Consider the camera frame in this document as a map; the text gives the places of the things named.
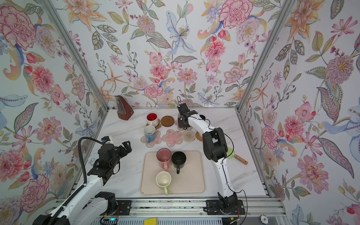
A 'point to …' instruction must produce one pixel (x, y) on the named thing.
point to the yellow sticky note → (153, 221)
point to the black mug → (178, 160)
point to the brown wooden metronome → (124, 110)
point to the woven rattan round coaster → (199, 136)
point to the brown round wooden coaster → (167, 121)
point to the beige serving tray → (191, 179)
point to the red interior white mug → (152, 118)
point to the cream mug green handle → (163, 179)
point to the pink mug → (164, 158)
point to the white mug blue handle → (149, 131)
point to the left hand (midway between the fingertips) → (127, 144)
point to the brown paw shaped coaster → (158, 126)
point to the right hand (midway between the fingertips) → (183, 122)
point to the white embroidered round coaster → (189, 136)
